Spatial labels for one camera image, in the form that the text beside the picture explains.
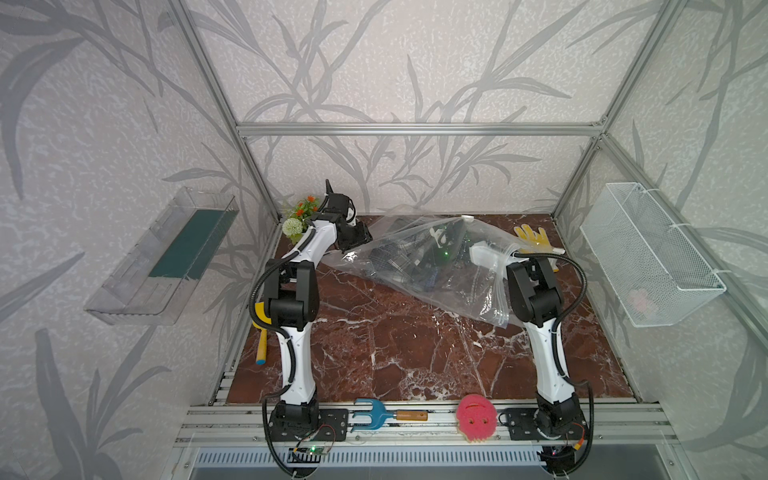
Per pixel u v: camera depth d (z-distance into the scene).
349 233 0.90
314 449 0.71
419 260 1.04
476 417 0.72
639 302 0.74
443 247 0.96
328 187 0.84
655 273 0.63
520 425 0.73
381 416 0.74
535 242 1.12
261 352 0.84
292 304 0.57
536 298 0.61
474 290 0.72
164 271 0.66
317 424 0.73
